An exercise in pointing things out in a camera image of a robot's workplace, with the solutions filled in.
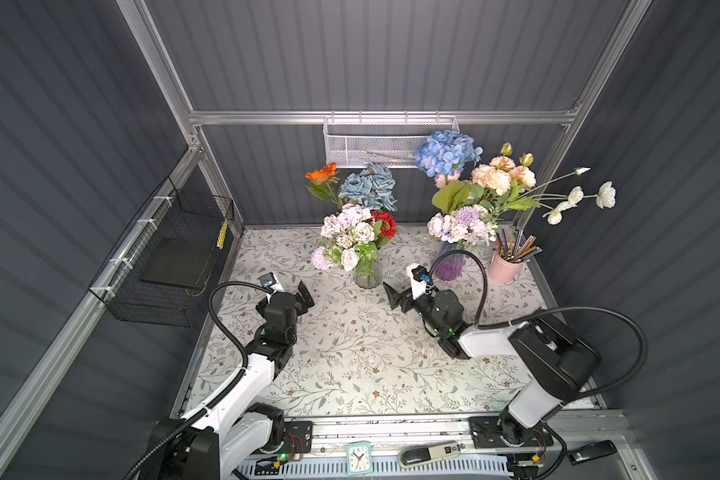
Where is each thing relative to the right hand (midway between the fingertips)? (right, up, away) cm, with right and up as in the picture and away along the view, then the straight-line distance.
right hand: (402, 277), depth 85 cm
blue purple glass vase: (+18, +2, +15) cm, 24 cm away
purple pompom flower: (-23, +5, -6) cm, 24 cm away
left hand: (-32, -3, -1) cm, 33 cm away
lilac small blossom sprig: (+18, +15, -6) cm, 24 cm away
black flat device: (+42, -39, -16) cm, 60 cm away
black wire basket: (-61, +5, -10) cm, 62 cm away
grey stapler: (+1, -39, -18) cm, 43 cm away
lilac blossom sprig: (-15, +13, -9) cm, 22 cm away
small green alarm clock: (-12, -41, -15) cm, 46 cm away
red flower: (-4, +15, -2) cm, 15 cm away
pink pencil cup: (+36, +1, +14) cm, 38 cm away
